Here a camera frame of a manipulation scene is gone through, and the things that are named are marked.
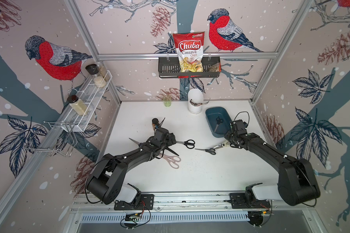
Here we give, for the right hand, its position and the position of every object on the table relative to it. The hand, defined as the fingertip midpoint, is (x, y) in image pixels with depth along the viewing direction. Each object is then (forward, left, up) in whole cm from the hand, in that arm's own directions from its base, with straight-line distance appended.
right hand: (226, 134), depth 91 cm
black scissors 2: (-10, +10, -3) cm, 15 cm away
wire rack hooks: (-19, +85, +22) cm, 90 cm away
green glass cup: (+31, +42, -3) cm, 52 cm away
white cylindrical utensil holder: (+28, +19, +7) cm, 35 cm away
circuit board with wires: (-46, +52, -10) cm, 70 cm away
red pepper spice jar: (+7, +48, 0) cm, 48 cm away
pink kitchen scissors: (-16, +34, -7) cm, 38 cm away
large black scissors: (-9, +36, -7) cm, 38 cm away
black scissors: (-4, +23, -7) cm, 25 cm away
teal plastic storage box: (+23, +6, -7) cm, 25 cm away
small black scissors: (+16, +1, -7) cm, 17 cm away
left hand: (-3, +35, +1) cm, 35 cm away
